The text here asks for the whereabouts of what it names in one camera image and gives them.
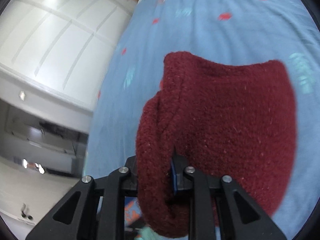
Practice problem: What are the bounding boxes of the dark red knitted sweater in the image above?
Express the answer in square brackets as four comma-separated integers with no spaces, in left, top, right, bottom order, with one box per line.
[136,51,297,238]

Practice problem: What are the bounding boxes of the blue patterned bed cover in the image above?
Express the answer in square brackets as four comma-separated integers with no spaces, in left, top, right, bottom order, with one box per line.
[83,0,319,239]

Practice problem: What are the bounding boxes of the white wardrobe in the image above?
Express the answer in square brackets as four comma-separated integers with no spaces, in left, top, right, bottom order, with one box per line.
[0,0,133,131]

